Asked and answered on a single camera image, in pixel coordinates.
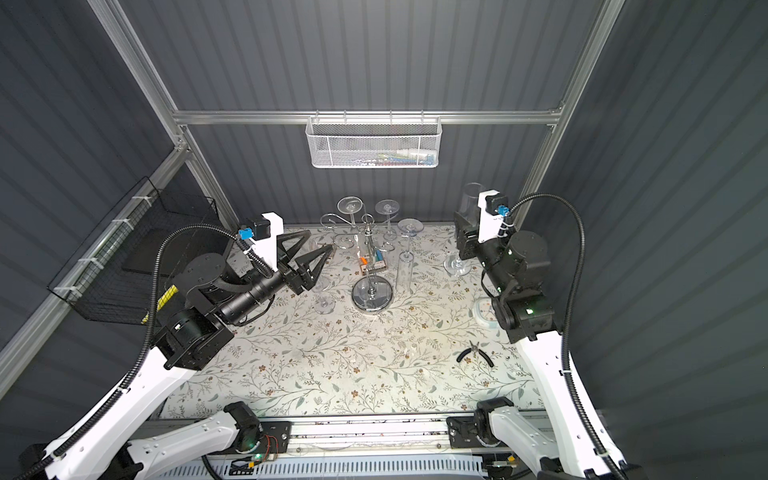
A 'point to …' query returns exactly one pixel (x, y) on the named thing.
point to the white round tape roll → (484, 313)
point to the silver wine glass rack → (371, 293)
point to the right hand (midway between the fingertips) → (471, 213)
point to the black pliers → (475, 349)
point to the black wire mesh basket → (143, 247)
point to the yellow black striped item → (161, 302)
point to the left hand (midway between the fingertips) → (319, 239)
